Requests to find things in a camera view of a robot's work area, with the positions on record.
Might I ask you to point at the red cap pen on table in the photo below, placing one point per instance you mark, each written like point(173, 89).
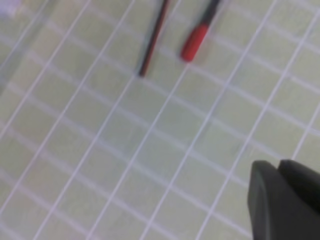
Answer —
point(197, 35)

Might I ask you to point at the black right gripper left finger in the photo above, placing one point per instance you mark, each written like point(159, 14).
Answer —
point(263, 207)

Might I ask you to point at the red black pen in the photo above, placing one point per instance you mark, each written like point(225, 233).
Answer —
point(153, 38)

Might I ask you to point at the green checkered tablecloth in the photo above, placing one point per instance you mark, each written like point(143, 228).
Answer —
point(91, 151)

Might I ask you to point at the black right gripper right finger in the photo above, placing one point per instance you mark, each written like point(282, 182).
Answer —
point(298, 191)

